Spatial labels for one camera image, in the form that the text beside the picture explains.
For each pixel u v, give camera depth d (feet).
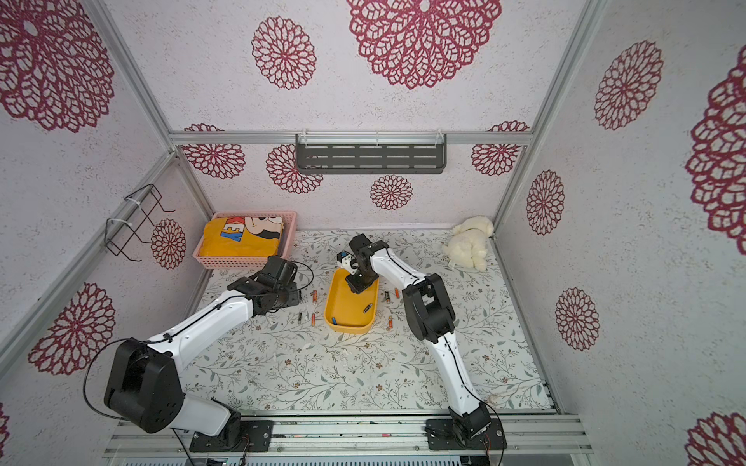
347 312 3.17
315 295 3.31
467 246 3.36
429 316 1.99
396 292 3.35
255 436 2.40
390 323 3.11
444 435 2.42
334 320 3.11
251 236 3.61
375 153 3.06
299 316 3.16
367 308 3.19
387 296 3.28
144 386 1.38
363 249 2.60
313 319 3.12
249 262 3.46
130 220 2.49
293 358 2.87
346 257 3.09
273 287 2.15
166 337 1.51
